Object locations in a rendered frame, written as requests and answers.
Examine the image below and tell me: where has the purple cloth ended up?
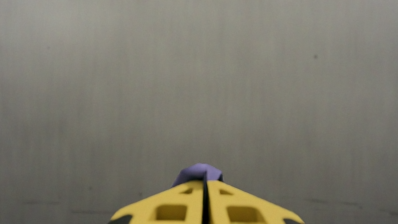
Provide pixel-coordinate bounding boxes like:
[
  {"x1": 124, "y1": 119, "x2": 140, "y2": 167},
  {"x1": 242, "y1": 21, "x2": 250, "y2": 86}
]
[{"x1": 170, "y1": 163, "x2": 224, "y2": 224}]

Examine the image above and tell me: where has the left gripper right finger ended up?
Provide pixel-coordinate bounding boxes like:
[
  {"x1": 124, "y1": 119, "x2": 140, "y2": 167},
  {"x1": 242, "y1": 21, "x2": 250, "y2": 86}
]
[{"x1": 207, "y1": 181, "x2": 305, "y2": 224}]

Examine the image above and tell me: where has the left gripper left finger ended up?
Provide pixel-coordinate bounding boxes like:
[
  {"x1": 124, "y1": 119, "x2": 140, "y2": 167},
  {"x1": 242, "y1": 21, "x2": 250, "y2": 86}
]
[{"x1": 111, "y1": 181, "x2": 203, "y2": 224}]

